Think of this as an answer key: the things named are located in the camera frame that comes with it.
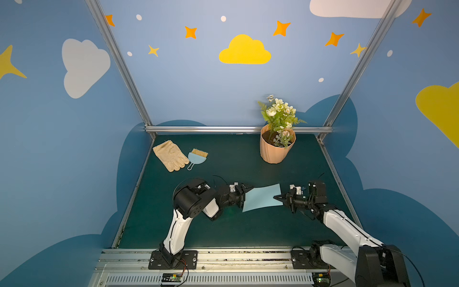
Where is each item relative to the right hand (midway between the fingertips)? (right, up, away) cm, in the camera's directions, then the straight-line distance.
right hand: (276, 194), depth 82 cm
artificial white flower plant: (+4, +38, +8) cm, 39 cm away
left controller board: (-46, -32, -10) cm, 57 cm away
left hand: (-8, +1, +6) cm, 10 cm away
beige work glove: (-57, +16, +26) cm, 65 cm away
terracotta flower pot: (+3, +24, +14) cm, 28 cm away
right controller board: (+17, -33, -9) cm, 38 cm away
